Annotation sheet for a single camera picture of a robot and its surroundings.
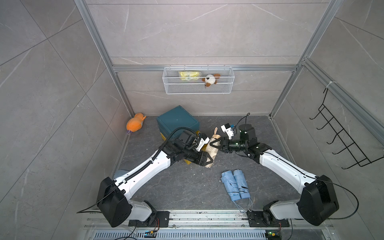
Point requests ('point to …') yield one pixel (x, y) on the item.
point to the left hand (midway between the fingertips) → (210, 158)
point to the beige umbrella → (211, 150)
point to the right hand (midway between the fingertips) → (212, 145)
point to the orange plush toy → (134, 124)
